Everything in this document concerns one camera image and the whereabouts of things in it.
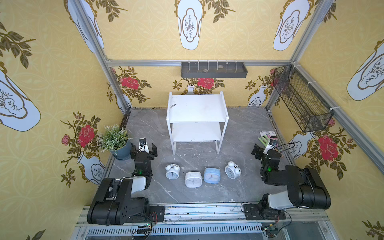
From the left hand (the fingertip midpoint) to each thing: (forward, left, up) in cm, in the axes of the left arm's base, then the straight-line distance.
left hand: (145, 144), depth 89 cm
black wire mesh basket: (+7, -93, +18) cm, 95 cm away
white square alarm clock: (-20, -28, -3) cm, 35 cm away
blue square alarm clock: (-18, -38, -3) cm, 43 cm away
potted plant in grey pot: (-2, +14, +9) cm, 16 cm away
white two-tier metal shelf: (0, -30, +23) cm, 38 cm away
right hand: (-1, -72, -2) cm, 72 cm away
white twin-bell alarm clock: (-16, -17, -1) cm, 23 cm away
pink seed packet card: (+12, -83, -9) cm, 85 cm away
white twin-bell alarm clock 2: (-17, -49, -1) cm, 52 cm away
